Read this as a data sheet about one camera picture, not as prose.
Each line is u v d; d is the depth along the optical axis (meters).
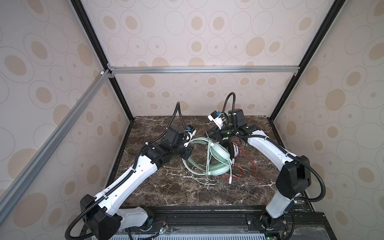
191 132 0.63
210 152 0.65
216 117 0.71
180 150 0.61
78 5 0.67
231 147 0.92
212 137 0.75
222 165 0.64
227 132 0.71
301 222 0.75
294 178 0.45
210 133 0.75
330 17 0.71
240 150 1.00
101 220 0.36
